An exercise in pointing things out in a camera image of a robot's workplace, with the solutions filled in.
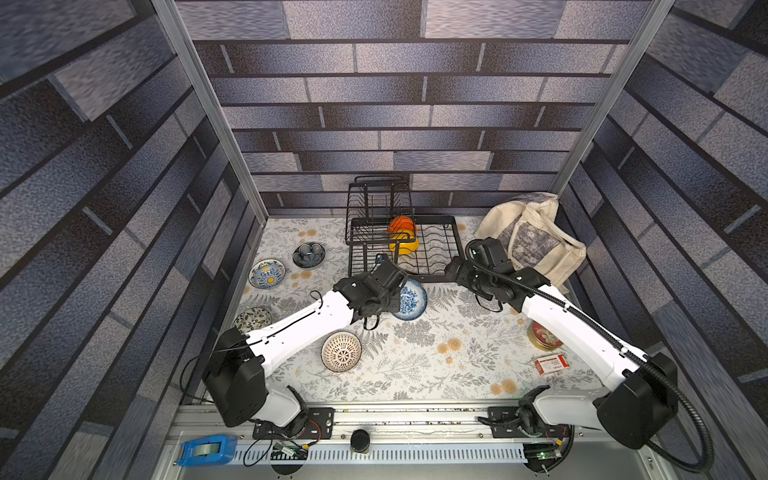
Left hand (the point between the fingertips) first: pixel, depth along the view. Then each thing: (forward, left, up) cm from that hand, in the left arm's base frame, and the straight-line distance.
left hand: (394, 295), depth 81 cm
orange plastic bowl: (+36, -3, -7) cm, 36 cm away
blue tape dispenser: (-35, +42, -11) cm, 55 cm away
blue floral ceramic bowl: (0, -5, -3) cm, 6 cm away
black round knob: (-33, +8, -6) cm, 34 cm away
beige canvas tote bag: (+25, -47, -1) cm, 53 cm away
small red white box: (-14, -44, -12) cm, 47 cm away
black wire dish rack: (+36, +5, -7) cm, 37 cm away
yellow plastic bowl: (+12, -3, +10) cm, 16 cm away
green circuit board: (-35, -37, -15) cm, 53 cm away
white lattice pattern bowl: (-11, +15, -14) cm, 24 cm away
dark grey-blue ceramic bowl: (+24, +31, -13) cm, 41 cm away
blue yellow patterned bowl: (+16, +44, -13) cm, 48 cm away
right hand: (+6, -17, +3) cm, 19 cm away
